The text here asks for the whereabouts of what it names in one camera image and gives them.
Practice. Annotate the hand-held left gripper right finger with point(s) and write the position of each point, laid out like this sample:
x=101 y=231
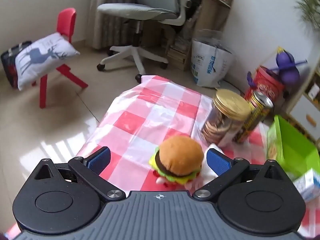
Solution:
x=217 y=162

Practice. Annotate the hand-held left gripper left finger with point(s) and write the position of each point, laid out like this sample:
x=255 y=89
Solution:
x=100 y=158

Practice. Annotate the burger plush toy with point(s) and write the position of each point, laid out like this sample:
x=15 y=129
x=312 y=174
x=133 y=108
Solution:
x=180 y=155

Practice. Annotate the green plastic box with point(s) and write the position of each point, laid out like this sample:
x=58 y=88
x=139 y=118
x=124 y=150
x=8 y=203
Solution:
x=292 y=142

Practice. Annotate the cookie jar with gold lid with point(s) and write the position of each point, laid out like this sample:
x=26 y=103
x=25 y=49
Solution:
x=230 y=105

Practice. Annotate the red and white checkered tablecloth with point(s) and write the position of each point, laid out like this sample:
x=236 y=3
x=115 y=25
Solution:
x=150 y=120

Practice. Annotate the black and yellow can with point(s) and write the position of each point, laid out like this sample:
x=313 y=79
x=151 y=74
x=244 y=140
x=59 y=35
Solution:
x=260 y=110

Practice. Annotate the blue and white milk carton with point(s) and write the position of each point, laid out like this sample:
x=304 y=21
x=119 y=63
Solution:
x=307 y=185

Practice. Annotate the red snack bucket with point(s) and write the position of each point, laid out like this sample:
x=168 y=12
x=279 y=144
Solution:
x=267 y=82

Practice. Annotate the wooden cabinet with white drawers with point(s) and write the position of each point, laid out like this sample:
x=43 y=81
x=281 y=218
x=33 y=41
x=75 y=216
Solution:
x=302 y=110

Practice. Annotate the white shopping bag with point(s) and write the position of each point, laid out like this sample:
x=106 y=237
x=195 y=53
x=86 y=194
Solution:
x=210 y=62

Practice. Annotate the purple hopper ball toy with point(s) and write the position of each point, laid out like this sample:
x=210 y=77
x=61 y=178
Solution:
x=287 y=67

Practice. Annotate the white pillow with deer print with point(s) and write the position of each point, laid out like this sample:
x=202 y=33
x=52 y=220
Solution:
x=42 y=55

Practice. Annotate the beige curtain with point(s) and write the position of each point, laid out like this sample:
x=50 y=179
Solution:
x=110 y=30

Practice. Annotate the red plastic chair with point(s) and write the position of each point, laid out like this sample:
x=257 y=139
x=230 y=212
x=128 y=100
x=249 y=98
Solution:
x=66 y=20

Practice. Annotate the grey office chair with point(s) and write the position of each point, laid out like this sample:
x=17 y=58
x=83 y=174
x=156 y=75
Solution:
x=135 y=11

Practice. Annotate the green potted plant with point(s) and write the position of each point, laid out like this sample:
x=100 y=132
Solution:
x=310 y=2

